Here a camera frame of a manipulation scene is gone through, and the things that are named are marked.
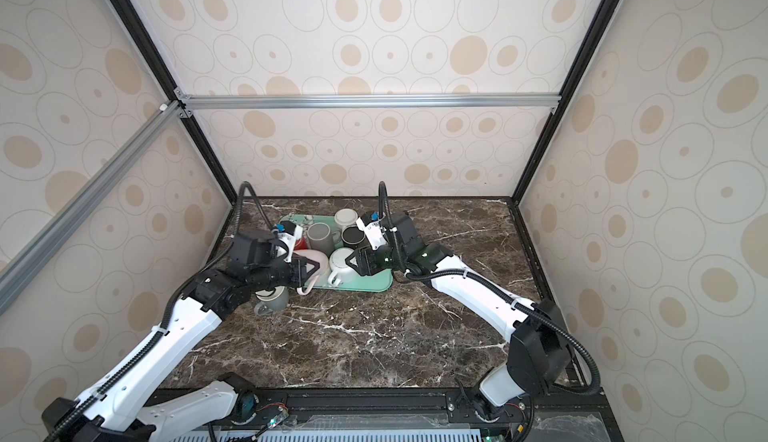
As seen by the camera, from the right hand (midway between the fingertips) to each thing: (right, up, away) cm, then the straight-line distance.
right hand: (354, 258), depth 77 cm
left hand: (-6, -1, -6) cm, 9 cm away
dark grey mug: (-13, +4, +17) cm, 21 cm away
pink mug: (-9, 0, -1) cm, 9 cm away
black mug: (-3, +5, +20) cm, 21 cm away
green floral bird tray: (+6, -9, +18) cm, 22 cm away
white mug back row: (-6, +11, +27) cm, 29 cm away
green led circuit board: (-17, -37, -5) cm, 41 cm away
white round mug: (-6, -5, +13) cm, 15 cm away
